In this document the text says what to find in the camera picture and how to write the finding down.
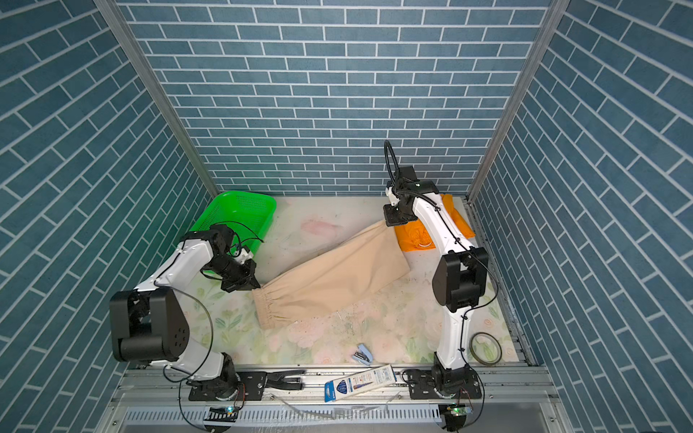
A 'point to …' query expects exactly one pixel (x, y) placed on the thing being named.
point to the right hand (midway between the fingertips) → (391, 216)
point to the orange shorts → (414, 235)
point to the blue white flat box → (360, 382)
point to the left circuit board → (227, 414)
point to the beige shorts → (331, 277)
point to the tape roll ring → (497, 343)
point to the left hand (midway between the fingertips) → (259, 283)
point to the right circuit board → (457, 413)
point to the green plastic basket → (249, 216)
